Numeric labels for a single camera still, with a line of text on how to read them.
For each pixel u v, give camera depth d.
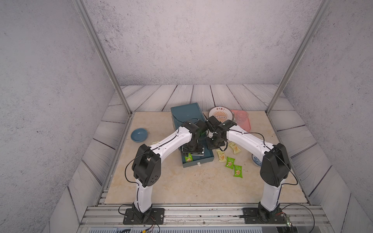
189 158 0.86
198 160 0.82
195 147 0.73
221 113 1.18
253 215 0.73
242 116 1.14
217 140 0.73
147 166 0.48
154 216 0.73
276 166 0.48
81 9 0.71
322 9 0.71
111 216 0.75
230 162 0.91
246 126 1.12
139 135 1.05
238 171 0.88
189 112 0.93
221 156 0.94
